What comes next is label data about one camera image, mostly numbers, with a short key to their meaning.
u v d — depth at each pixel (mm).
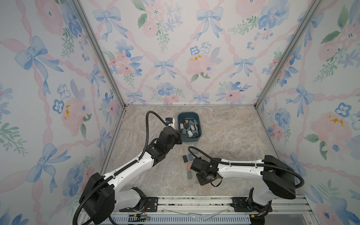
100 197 399
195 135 1003
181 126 1063
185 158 903
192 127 1034
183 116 1090
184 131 1032
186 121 1071
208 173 632
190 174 843
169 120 689
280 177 438
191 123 1065
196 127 1030
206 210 732
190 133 1001
